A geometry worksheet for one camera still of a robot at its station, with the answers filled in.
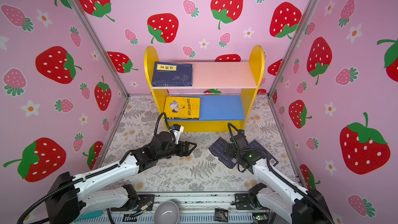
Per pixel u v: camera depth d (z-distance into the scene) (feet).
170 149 2.08
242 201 2.42
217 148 2.98
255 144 2.96
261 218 2.30
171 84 2.22
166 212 2.30
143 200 2.45
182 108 2.96
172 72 2.36
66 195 1.30
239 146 2.08
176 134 2.29
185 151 2.24
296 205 1.33
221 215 2.25
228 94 4.08
